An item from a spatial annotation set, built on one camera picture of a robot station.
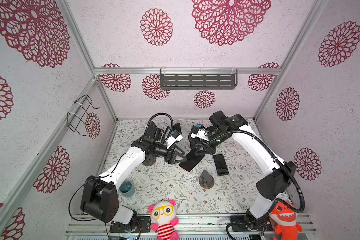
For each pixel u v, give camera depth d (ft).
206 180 2.68
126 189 2.74
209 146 2.06
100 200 1.37
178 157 2.25
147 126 2.16
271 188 1.66
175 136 2.21
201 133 2.13
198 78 3.06
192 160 2.24
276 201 1.70
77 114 2.47
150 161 3.03
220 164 3.09
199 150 2.28
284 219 2.28
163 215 2.30
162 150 2.21
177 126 3.20
